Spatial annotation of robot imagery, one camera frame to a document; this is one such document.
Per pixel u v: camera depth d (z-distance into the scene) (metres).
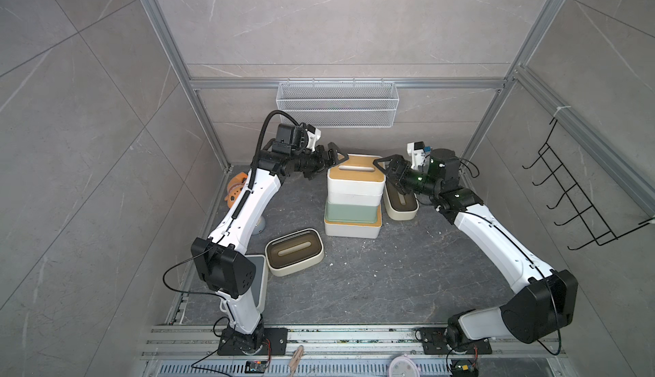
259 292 0.78
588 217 0.63
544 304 0.39
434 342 0.73
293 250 0.88
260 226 0.96
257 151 0.55
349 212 0.86
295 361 0.70
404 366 0.68
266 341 0.73
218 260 0.44
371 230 0.92
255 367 0.70
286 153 0.59
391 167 0.66
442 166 0.56
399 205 0.98
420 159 0.69
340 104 1.00
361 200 0.81
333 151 0.67
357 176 0.75
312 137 0.71
